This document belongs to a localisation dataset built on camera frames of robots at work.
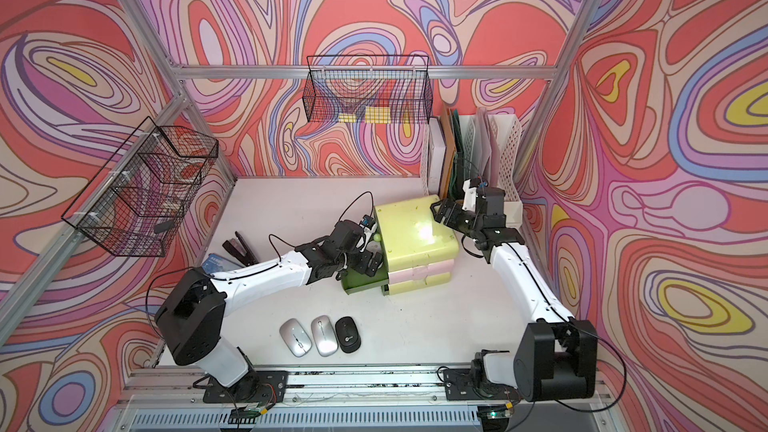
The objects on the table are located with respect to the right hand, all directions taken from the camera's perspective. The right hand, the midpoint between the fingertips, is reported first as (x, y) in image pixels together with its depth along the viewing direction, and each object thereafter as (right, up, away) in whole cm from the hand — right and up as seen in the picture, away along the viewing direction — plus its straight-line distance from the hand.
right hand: (441, 218), depth 84 cm
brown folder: (+5, +17, +11) cm, 21 cm away
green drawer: (-25, -18, +3) cm, 32 cm away
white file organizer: (+15, +20, +3) cm, 25 cm away
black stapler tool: (-65, -11, +15) cm, 67 cm away
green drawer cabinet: (-7, -7, -10) cm, 15 cm away
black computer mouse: (-26, -32, -3) cm, 41 cm away
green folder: (+6, +14, +7) cm, 17 cm away
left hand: (-19, -11, +3) cm, 22 cm away
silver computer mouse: (-40, -32, -4) cm, 52 cm away
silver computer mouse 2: (-33, -32, -4) cm, 46 cm away
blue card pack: (-71, -15, +10) cm, 73 cm away
